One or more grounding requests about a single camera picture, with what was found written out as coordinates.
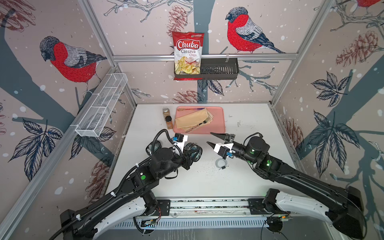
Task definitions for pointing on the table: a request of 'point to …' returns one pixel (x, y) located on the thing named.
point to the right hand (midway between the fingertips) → (211, 133)
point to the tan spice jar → (166, 112)
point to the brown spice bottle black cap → (169, 123)
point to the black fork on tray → (203, 122)
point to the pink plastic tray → (216, 126)
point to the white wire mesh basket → (101, 104)
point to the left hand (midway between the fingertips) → (199, 147)
